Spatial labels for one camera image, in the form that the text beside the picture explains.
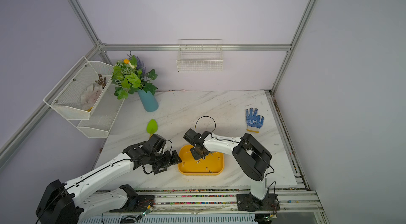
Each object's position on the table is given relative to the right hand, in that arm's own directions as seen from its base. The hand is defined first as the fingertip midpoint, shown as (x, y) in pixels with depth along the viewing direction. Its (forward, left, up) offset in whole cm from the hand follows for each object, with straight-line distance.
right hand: (201, 154), depth 90 cm
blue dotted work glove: (+21, -35, +1) cm, 41 cm away
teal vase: (+34, +35, +10) cm, 50 cm away
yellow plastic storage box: (-6, -7, 0) cm, 9 cm away
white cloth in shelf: (+18, +55, +31) cm, 66 cm away
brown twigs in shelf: (+27, +52, +33) cm, 67 cm away
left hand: (-8, +12, +8) cm, 17 cm away
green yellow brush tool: (+19, +33, +1) cm, 38 cm away
